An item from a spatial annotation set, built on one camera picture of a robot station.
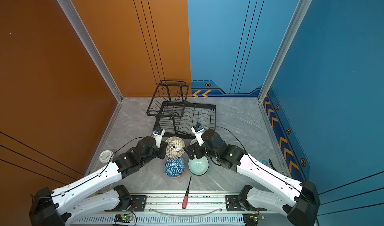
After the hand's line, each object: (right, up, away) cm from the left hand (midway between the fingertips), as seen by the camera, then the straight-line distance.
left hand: (167, 142), depth 79 cm
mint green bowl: (+17, -15, +3) cm, 23 cm away
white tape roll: (-36, -9, +4) cm, 37 cm away
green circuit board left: (-21, -35, -8) cm, 41 cm away
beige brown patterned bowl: (+4, -4, +2) cm, 6 cm away
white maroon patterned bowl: (+14, -2, +12) cm, 18 cm away
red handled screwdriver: (+10, -28, -5) cm, 30 cm away
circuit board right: (+45, -33, -9) cm, 57 cm away
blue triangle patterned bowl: (+3, -15, +4) cm, 16 cm away
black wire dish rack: (+5, +14, 0) cm, 15 cm away
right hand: (+13, 0, -6) cm, 14 cm away
